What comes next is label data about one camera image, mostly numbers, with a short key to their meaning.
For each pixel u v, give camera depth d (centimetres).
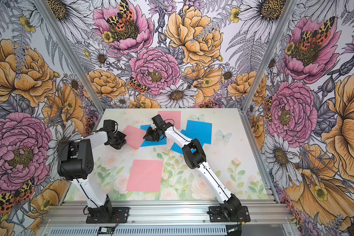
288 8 72
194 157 71
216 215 68
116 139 85
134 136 109
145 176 88
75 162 51
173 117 123
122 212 76
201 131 109
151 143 101
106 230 70
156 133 94
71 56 89
